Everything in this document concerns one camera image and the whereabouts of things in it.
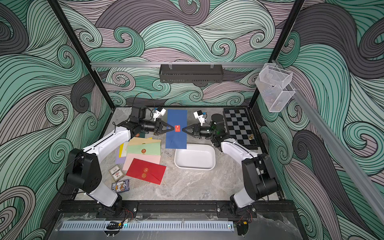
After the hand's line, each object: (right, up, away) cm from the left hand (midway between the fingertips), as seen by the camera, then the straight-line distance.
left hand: (173, 128), depth 75 cm
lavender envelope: (-35, -21, +14) cm, 43 cm away
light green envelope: (-15, -15, +20) cm, 30 cm away
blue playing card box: (-29, -32, +4) cm, 44 cm away
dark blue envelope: (+2, -5, -1) cm, 6 cm away
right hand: (+5, -1, +2) cm, 6 cm away
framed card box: (-33, -26, +8) cm, 43 cm away
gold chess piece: (+49, -7, +20) cm, 53 cm away
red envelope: (-16, -26, +10) cm, 32 cm away
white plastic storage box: (+13, -20, +17) cm, 29 cm away
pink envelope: (-16, -20, +19) cm, 32 cm away
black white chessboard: (+44, -1, +28) cm, 52 cm away
